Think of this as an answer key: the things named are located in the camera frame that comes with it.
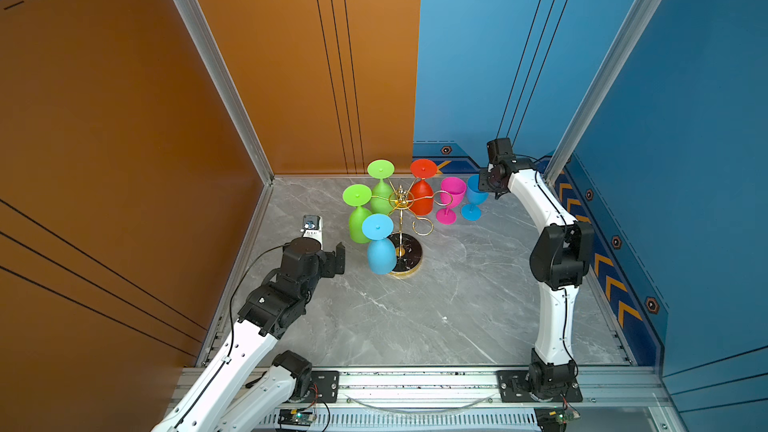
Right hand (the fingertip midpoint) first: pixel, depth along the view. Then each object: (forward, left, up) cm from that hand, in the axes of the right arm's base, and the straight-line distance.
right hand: (487, 182), depth 99 cm
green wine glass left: (-19, +40, +15) cm, 47 cm away
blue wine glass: (-1, +2, -14) cm, 14 cm away
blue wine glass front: (-31, +34, +7) cm, 46 cm away
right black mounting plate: (-57, +2, -14) cm, 59 cm away
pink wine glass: (-6, +12, +2) cm, 14 cm away
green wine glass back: (-13, +34, +8) cm, 37 cm away
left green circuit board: (-62, +55, -16) cm, 84 cm away
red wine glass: (-11, +23, +7) cm, 26 cm away
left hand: (-29, +48, +9) cm, 57 cm away
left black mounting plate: (-56, +49, -15) cm, 76 cm away
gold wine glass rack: (-17, +27, -12) cm, 34 cm away
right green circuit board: (-63, -7, -17) cm, 65 cm away
